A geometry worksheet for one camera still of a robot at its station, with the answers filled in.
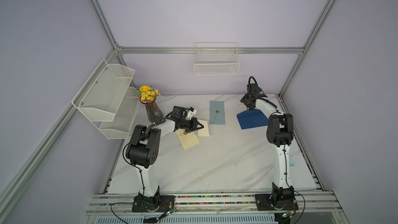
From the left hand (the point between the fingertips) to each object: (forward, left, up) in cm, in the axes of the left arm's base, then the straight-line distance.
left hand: (202, 127), depth 92 cm
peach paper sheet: (-2, -1, -2) cm, 3 cm away
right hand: (+23, -31, -3) cm, 39 cm away
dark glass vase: (+11, +31, +2) cm, 33 cm away
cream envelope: (-4, +9, -9) cm, 13 cm away
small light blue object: (-19, -49, -6) cm, 53 cm away
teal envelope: (+18, -10, -8) cm, 23 cm away
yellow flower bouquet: (+11, +32, +18) cm, 38 cm away
